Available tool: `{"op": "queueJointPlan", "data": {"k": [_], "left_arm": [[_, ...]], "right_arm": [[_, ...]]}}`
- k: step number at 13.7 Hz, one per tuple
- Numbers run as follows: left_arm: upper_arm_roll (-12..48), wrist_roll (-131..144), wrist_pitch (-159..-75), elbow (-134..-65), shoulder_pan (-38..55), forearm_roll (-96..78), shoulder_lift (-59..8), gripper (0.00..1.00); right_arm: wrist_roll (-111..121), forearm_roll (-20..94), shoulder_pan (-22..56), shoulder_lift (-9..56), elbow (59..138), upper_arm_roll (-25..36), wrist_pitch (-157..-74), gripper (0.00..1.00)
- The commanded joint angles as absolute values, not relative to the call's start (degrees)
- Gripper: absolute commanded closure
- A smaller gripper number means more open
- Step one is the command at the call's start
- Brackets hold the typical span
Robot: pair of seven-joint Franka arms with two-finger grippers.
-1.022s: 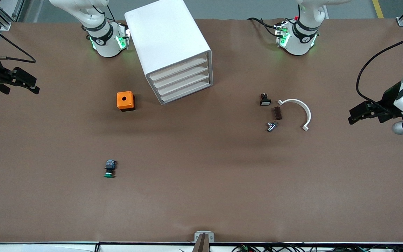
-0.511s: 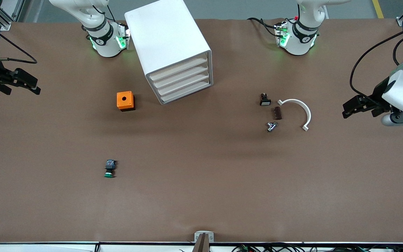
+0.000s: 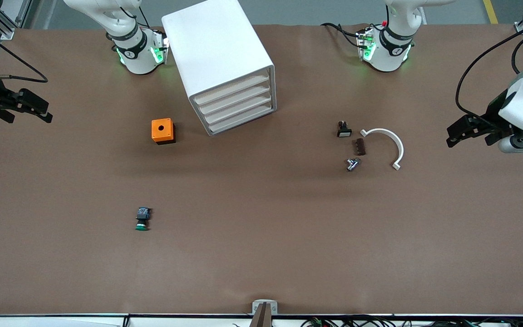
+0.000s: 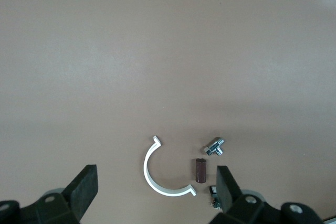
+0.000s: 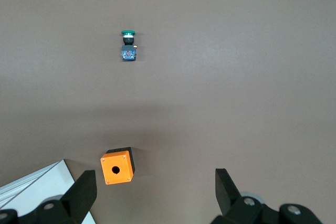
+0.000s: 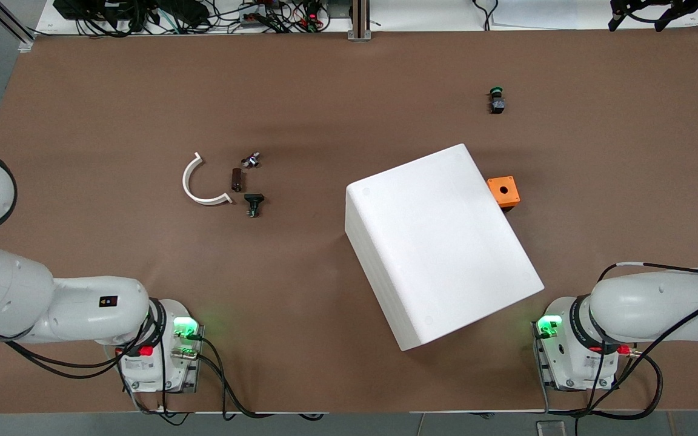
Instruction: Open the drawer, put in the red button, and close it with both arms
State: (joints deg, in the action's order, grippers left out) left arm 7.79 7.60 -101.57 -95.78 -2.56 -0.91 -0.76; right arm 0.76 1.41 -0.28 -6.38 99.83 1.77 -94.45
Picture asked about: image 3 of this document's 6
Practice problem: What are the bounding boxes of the white curved plastic bracket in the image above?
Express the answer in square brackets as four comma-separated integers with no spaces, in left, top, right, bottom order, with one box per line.
[360,128,405,171]

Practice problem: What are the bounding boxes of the orange push button box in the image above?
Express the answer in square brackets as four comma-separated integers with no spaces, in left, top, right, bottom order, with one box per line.
[151,118,176,145]

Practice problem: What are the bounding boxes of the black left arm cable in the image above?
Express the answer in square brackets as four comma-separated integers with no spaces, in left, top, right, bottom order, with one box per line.
[455,29,523,122]

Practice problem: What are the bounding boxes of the grey mounting bracket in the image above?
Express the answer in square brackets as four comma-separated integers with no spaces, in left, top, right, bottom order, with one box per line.
[252,299,278,315]

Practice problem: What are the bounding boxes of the brown camera post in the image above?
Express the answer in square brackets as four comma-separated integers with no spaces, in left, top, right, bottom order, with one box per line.
[250,303,272,327]

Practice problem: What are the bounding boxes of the black arm base cable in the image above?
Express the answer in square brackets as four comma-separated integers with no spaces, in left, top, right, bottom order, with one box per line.
[321,22,363,48]

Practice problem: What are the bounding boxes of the tangled black cable bundle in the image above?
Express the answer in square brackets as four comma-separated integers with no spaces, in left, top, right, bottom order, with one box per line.
[232,315,523,327]

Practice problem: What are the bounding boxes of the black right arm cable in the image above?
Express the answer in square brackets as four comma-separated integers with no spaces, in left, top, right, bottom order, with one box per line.
[0,18,49,84]

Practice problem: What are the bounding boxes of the green push button switch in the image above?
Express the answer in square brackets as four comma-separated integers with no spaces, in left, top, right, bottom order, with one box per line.
[134,207,152,232]

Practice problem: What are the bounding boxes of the brown table cover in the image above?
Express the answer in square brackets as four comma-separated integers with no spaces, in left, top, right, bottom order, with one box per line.
[0,23,523,316]

